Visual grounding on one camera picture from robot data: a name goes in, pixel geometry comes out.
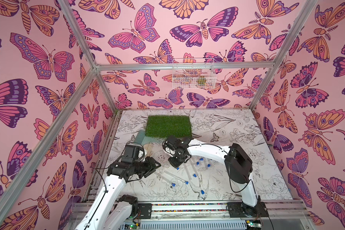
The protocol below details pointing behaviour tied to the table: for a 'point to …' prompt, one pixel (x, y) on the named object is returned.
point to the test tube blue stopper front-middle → (176, 177)
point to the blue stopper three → (197, 163)
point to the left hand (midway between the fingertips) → (159, 165)
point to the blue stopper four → (194, 175)
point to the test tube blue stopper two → (198, 179)
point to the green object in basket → (201, 81)
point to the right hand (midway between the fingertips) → (173, 162)
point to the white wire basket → (193, 73)
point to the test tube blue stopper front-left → (165, 178)
